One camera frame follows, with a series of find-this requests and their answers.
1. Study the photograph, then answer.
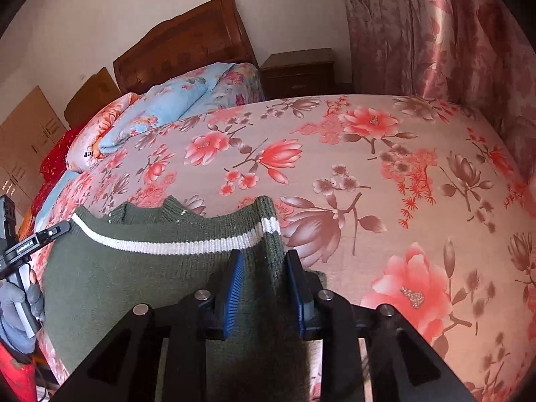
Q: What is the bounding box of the pink floral curtain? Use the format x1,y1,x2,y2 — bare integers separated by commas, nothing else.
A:
335,0,536,185

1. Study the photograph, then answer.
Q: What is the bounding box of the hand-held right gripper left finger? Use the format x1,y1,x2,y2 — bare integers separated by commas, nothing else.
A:
50,249,248,402

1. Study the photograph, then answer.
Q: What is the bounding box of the dark wooden nightstand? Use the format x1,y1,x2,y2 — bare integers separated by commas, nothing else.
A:
258,48,338,101

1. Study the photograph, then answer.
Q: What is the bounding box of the person's red clothing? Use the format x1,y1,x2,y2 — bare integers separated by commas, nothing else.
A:
0,341,39,402

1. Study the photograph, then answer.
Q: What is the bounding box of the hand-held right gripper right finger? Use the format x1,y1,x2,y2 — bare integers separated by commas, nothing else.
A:
285,249,478,402

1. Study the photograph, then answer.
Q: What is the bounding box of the large carved wooden headboard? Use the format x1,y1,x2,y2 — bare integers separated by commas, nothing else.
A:
113,0,258,95

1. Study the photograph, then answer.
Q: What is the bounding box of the blue floral pillow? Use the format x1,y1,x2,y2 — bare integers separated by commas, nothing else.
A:
98,62,237,155

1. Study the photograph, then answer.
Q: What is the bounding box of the pink floral pillow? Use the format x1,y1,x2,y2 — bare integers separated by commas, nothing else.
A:
66,92,141,173

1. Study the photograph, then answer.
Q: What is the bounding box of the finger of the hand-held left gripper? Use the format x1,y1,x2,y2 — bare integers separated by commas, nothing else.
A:
17,222,72,257

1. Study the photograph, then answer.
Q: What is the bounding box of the small plain wooden headboard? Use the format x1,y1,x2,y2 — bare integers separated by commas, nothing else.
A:
64,67,123,128

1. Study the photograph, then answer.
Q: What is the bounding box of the red patterned blanket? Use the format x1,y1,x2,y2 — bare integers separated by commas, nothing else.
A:
25,125,86,218

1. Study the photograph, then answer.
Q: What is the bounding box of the light wooden wardrobe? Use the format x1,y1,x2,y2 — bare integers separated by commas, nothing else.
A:
0,86,68,202

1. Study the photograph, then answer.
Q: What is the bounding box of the green knitted sweater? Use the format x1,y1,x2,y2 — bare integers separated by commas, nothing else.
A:
44,195,328,402

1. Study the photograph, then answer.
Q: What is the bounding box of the person's left hand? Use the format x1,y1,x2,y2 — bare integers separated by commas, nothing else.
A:
0,268,46,354

